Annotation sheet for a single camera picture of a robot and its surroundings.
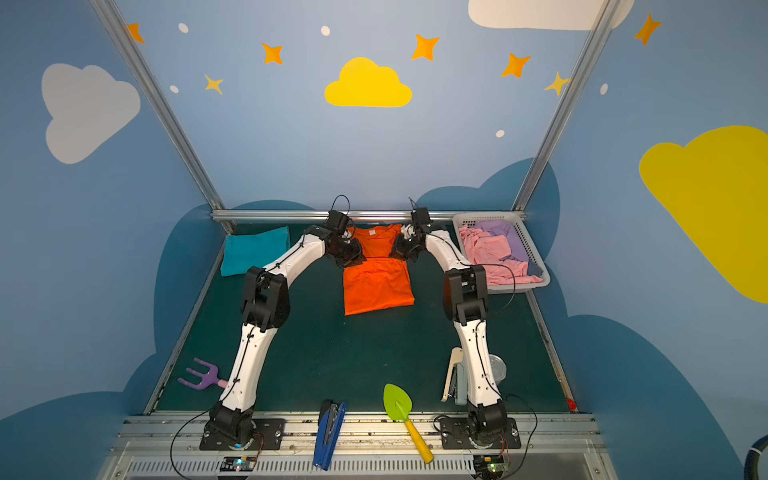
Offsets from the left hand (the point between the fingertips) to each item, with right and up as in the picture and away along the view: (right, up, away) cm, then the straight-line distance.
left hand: (369, 258), depth 103 cm
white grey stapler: (+26, -33, -23) cm, 48 cm away
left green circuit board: (-30, -50, -32) cm, 66 cm away
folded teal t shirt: (-50, +3, +11) cm, 51 cm away
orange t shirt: (+4, -9, +1) cm, 9 cm away
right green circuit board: (+31, -50, -32) cm, 67 cm away
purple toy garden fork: (-44, -34, -21) cm, 59 cm away
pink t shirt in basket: (+43, +3, +4) cm, 43 cm away
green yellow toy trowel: (+9, -38, -25) cm, 47 cm away
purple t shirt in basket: (+53, +2, +2) cm, 53 cm away
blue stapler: (-8, -41, -28) cm, 50 cm away
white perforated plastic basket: (+56, -3, -5) cm, 57 cm away
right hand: (+7, +2, +2) cm, 8 cm away
